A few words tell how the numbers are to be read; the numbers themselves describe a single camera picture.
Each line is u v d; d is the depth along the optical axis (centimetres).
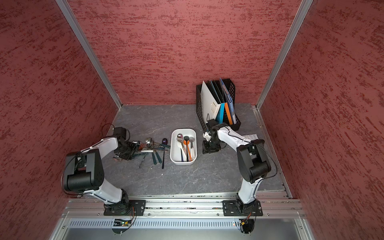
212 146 79
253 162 48
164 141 97
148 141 97
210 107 88
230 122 97
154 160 92
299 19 75
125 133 81
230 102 83
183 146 97
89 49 87
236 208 73
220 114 88
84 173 46
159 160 92
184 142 98
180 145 96
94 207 76
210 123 77
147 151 95
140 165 89
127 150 79
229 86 102
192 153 93
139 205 76
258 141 50
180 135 100
